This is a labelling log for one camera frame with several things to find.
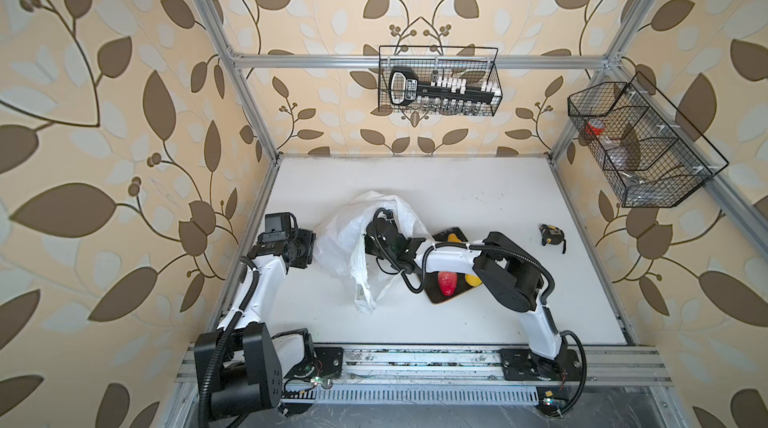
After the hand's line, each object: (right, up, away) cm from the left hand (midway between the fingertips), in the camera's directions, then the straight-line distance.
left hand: (311, 235), depth 86 cm
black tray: (+36, -15, -1) cm, 39 cm away
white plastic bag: (+10, -1, -8) cm, 13 cm away
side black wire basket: (+88, +23, -12) cm, 92 cm away
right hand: (+12, -2, +5) cm, 13 cm away
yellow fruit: (+43, -2, +8) cm, 44 cm away
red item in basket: (+85, +31, +3) cm, 90 cm away
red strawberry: (+40, -13, -2) cm, 42 cm away
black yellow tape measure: (+75, -1, +8) cm, 75 cm away
